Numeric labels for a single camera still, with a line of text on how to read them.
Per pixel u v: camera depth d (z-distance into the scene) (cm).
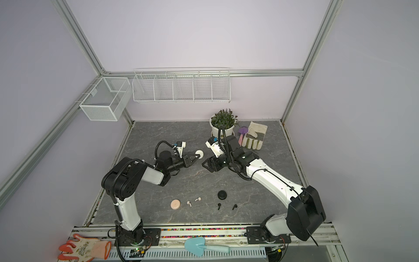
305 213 41
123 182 51
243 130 112
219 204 83
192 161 87
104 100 97
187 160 84
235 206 83
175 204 83
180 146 86
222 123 96
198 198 85
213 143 70
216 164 69
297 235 45
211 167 69
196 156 89
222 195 85
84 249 69
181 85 99
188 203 83
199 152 91
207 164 71
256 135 112
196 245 71
